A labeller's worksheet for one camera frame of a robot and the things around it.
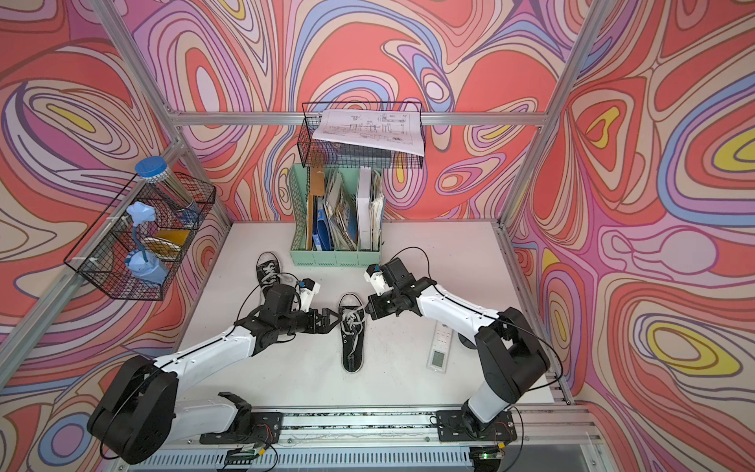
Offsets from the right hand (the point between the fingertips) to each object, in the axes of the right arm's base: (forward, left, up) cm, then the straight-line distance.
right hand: (371, 315), depth 85 cm
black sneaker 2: (+20, +36, -3) cm, 41 cm away
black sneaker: (+2, +6, -2) cm, 6 cm away
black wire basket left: (+11, +59, +23) cm, 64 cm away
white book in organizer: (+31, +2, +5) cm, 32 cm away
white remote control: (-7, -20, -7) cm, 23 cm away
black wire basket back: (+51, +13, +22) cm, 57 cm away
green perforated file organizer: (+29, +9, +14) cm, 33 cm away
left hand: (-1, +11, +1) cm, 11 cm away
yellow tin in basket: (+8, +48, +26) cm, 55 cm away
